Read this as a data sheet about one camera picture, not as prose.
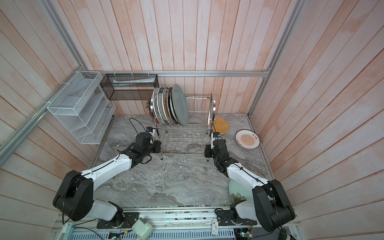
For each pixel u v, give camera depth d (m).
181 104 0.81
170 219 0.75
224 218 0.73
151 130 0.79
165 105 0.70
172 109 0.67
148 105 1.04
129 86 1.04
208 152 0.78
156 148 0.78
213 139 0.79
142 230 0.66
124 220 0.72
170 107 0.70
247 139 1.05
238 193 0.82
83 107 0.74
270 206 0.42
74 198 0.42
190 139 1.02
